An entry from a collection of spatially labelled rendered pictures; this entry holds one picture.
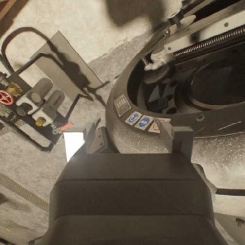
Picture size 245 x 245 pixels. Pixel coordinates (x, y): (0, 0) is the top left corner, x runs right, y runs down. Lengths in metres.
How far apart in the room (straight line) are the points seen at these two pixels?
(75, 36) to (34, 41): 0.27
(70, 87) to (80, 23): 0.44
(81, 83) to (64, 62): 0.18
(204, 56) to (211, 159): 0.38
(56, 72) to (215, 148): 1.20
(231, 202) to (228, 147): 0.07
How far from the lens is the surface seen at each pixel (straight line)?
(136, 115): 0.38
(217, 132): 0.26
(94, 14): 1.13
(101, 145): 0.45
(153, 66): 0.61
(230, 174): 0.25
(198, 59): 0.58
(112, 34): 1.13
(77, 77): 1.29
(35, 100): 0.92
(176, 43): 0.57
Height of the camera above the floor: 1.08
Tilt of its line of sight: 48 degrees down
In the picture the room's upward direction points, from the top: 170 degrees counter-clockwise
